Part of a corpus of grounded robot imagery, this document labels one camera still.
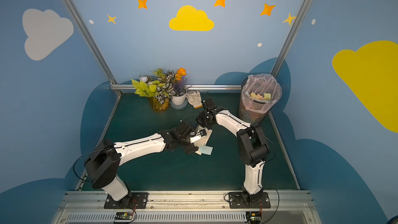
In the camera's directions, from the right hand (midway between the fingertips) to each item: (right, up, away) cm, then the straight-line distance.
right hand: (198, 120), depth 95 cm
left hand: (-2, -8, -8) cm, 11 cm away
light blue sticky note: (+5, -17, -4) cm, 18 cm away
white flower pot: (-14, +12, +17) cm, 25 cm away
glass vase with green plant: (-23, +20, -6) cm, 31 cm away
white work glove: (-3, +15, +24) cm, 29 cm away
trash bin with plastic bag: (+41, +18, +8) cm, 46 cm away
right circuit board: (+27, -44, -23) cm, 56 cm away
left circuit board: (-35, -43, -23) cm, 60 cm away
